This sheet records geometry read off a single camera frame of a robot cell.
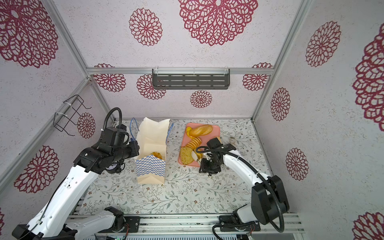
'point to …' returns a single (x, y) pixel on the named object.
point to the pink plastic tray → (215, 133)
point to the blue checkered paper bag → (150, 156)
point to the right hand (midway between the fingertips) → (202, 169)
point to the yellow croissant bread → (188, 129)
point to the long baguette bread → (201, 130)
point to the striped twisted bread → (194, 143)
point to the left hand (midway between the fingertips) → (139, 150)
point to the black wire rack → (60, 120)
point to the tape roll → (232, 140)
